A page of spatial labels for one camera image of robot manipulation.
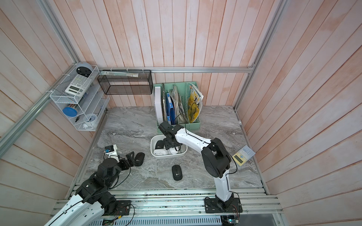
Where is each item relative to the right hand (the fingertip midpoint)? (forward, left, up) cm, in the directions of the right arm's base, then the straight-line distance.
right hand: (171, 143), depth 92 cm
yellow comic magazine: (+29, -16, +11) cm, 35 cm away
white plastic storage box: (+6, +11, -2) cm, 12 cm away
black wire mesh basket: (+43, +36, +18) cm, 59 cm away
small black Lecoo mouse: (-10, +20, -3) cm, 23 cm away
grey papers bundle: (+19, -6, +6) cm, 21 cm away
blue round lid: (+4, +55, +26) cm, 61 cm away
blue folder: (+17, 0, +13) cm, 21 cm away
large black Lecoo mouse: (-17, -4, -5) cm, 19 cm away
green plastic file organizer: (+40, -7, +15) cm, 43 cm away
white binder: (+17, +8, +19) cm, 27 cm away
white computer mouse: (-5, +8, -2) cm, 10 cm away
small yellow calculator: (-5, -48, -5) cm, 48 cm away
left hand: (-13, +23, +8) cm, 28 cm away
